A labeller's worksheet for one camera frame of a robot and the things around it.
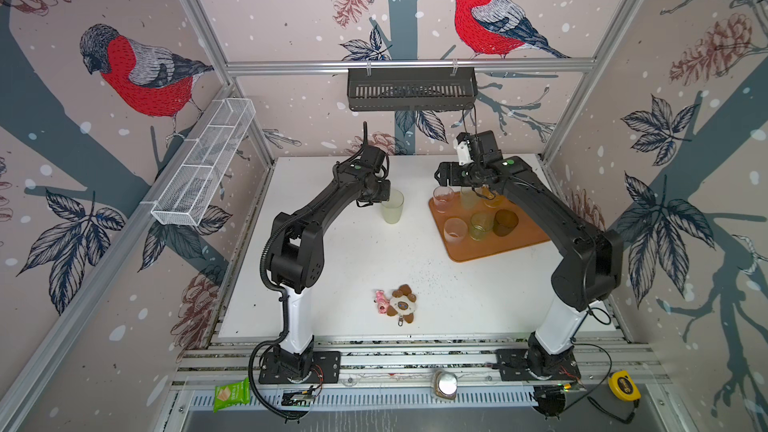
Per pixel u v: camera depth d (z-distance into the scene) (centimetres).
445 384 62
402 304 81
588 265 47
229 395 69
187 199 71
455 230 93
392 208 103
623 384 70
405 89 106
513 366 73
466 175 73
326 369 73
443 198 105
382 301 82
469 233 93
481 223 93
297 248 53
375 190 81
